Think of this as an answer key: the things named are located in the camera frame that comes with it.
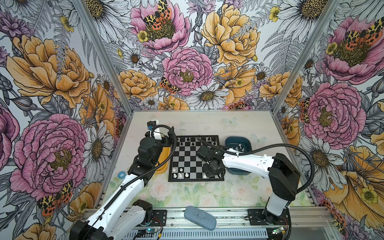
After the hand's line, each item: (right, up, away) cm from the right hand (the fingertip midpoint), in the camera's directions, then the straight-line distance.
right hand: (213, 177), depth 82 cm
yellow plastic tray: (-28, +4, +2) cm, 29 cm away
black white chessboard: (-15, +4, +7) cm, 18 cm away
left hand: (-24, +25, -5) cm, 35 cm away
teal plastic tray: (+21, +15, +19) cm, 33 cm away
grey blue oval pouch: (-5, -16, -11) cm, 20 cm away
